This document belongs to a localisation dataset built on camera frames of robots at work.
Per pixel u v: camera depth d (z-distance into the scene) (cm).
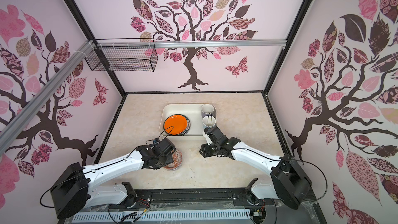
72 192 39
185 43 90
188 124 100
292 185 41
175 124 98
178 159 83
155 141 77
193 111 109
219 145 64
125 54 95
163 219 70
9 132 50
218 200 74
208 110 106
